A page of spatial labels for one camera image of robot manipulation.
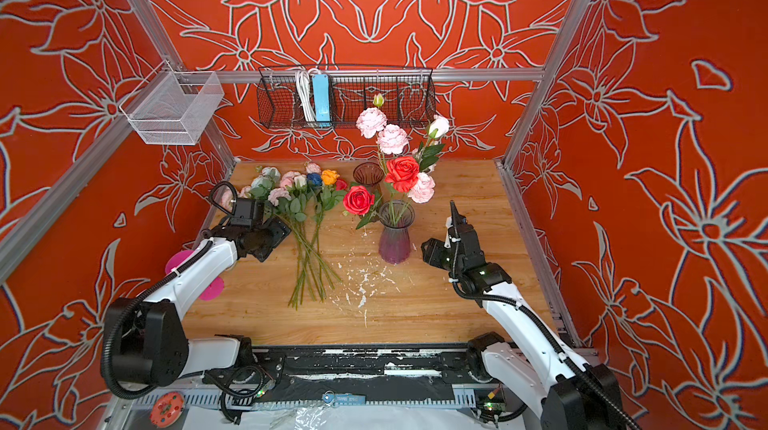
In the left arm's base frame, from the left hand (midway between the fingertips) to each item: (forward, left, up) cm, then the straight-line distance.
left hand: (283, 233), depth 88 cm
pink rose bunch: (+17, 0, -6) cm, 18 cm away
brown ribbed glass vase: (+18, -25, +8) cm, 32 cm away
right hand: (-3, -42, +2) cm, 43 cm away
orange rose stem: (+24, -10, -1) cm, 26 cm away
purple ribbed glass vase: (-3, -34, +4) cm, 34 cm away
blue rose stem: (+27, -4, -4) cm, 27 cm away
